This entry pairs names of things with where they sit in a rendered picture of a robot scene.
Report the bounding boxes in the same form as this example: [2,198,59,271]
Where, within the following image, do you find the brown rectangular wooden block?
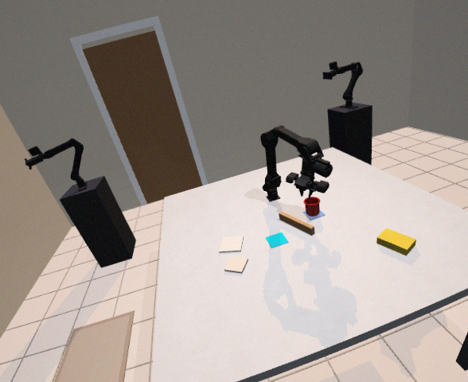
[279,212,315,236]

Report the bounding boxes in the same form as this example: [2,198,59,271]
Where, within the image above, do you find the yellow flat block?
[376,228,416,256]

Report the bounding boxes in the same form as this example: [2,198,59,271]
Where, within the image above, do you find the red cup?
[304,197,320,216]

